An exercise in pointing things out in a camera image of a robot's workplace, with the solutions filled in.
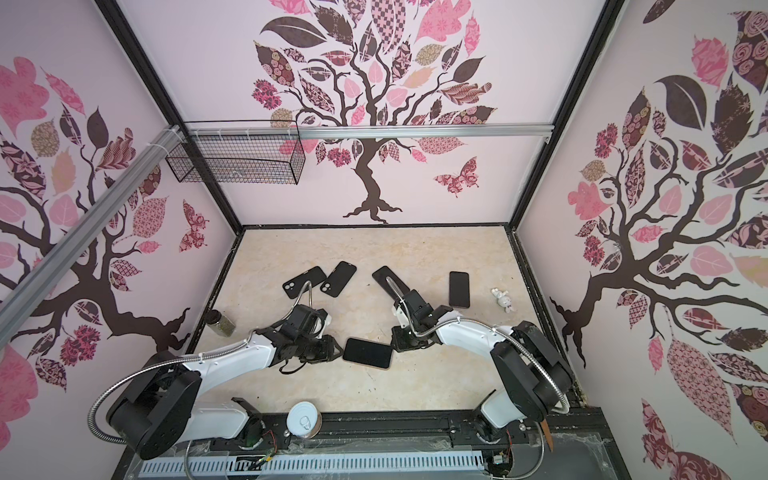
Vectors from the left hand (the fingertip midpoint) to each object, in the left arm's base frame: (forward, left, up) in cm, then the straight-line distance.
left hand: (339, 358), depth 85 cm
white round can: (-17, +6, +5) cm, 18 cm away
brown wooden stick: (-20, -55, +1) cm, 58 cm away
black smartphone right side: (+24, -39, 0) cm, 46 cm away
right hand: (+4, -16, +2) cm, 17 cm away
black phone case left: (+26, +19, -2) cm, 32 cm away
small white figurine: (+18, -52, +2) cm, 56 cm away
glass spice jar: (+8, +35, +6) cm, 36 cm away
